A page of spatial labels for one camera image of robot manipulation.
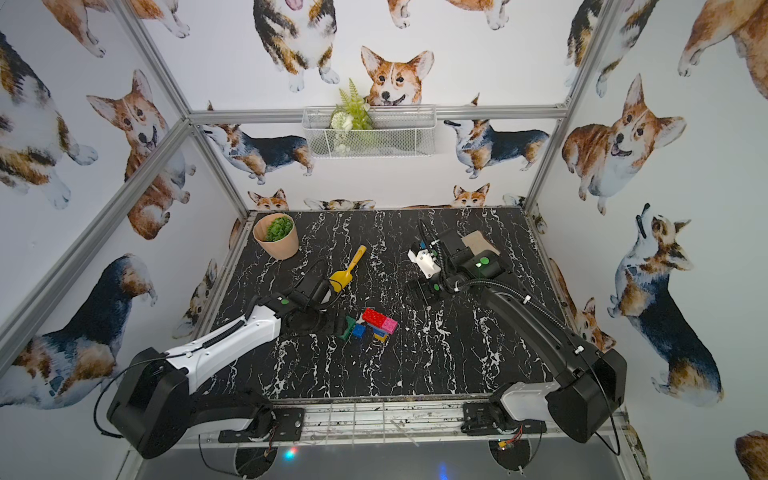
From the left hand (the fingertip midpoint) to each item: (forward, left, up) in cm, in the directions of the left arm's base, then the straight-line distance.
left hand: (339, 320), depth 85 cm
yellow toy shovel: (+17, +2, -7) cm, 19 cm away
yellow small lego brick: (-4, -12, -5) cm, 13 cm away
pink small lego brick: (-4, -14, +5) cm, 16 cm away
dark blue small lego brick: (-2, -5, -5) cm, 7 cm away
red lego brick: (-2, -10, +5) cm, 12 cm away
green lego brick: (+1, -3, -5) cm, 6 cm away
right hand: (0, -21, +15) cm, 26 cm away
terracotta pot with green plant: (+30, +24, +4) cm, 39 cm away
